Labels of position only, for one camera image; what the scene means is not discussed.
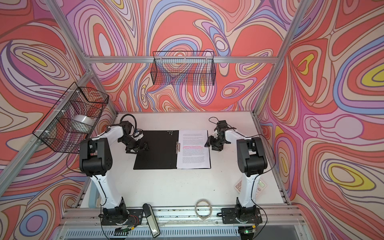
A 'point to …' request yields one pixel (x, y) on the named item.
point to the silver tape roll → (86, 119)
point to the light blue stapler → (93, 195)
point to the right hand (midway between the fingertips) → (209, 149)
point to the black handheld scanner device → (151, 218)
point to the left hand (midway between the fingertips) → (144, 149)
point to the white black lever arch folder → (161, 154)
